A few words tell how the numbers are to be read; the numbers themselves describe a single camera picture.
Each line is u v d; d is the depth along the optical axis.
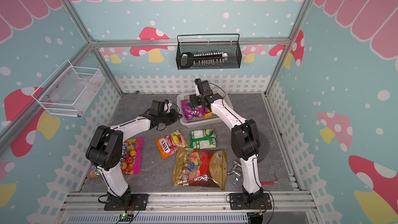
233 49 0.96
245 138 0.54
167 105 0.80
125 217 0.73
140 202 0.76
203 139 0.94
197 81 0.83
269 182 0.80
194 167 0.81
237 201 0.74
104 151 0.50
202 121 0.97
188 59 0.89
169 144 0.92
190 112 1.02
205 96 0.72
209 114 1.06
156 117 0.75
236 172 0.81
